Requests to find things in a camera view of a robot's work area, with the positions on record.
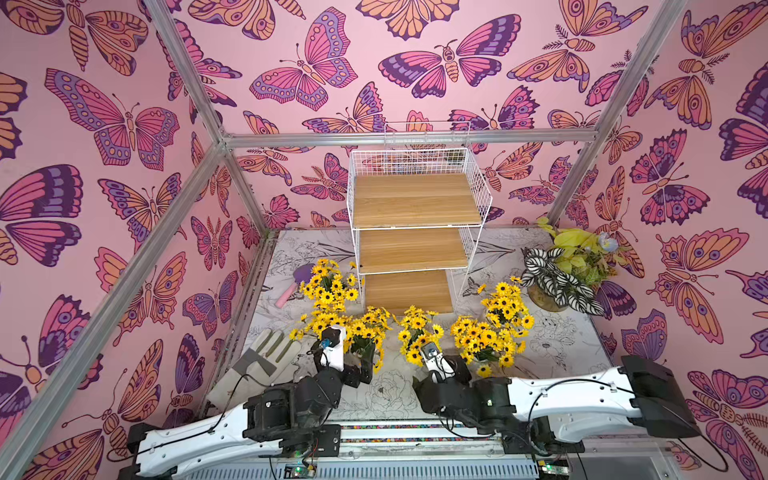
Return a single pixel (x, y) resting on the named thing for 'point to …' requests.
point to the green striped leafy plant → (566, 274)
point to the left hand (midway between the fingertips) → (359, 339)
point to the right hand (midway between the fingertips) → (427, 370)
